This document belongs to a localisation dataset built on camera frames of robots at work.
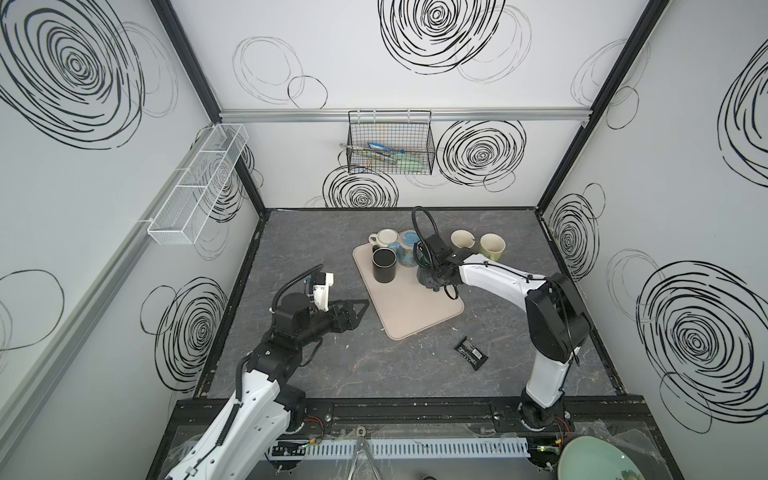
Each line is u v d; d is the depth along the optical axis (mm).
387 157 858
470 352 828
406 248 939
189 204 750
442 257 683
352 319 667
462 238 996
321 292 682
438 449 963
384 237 1022
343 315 656
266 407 506
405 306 937
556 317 478
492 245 1011
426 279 840
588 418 741
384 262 940
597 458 680
